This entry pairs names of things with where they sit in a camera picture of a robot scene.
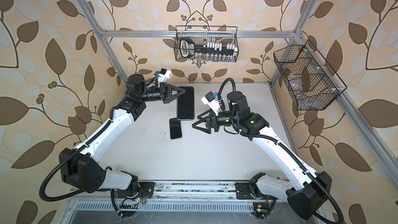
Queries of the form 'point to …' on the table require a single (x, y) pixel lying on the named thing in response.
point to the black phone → (185, 104)
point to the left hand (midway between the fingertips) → (185, 92)
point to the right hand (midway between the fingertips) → (197, 123)
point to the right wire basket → (313, 83)
